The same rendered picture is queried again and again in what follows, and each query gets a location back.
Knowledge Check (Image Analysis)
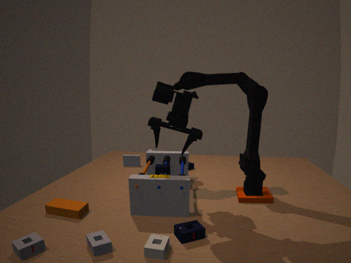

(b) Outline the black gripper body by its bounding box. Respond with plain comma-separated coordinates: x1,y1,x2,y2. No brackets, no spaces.
148,106,203,140

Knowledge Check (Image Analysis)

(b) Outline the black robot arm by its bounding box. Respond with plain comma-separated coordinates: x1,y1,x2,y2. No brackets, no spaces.
152,71,268,196

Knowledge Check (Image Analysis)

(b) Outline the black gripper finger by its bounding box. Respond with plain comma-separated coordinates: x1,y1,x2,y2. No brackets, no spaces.
182,135,197,155
151,127,161,148

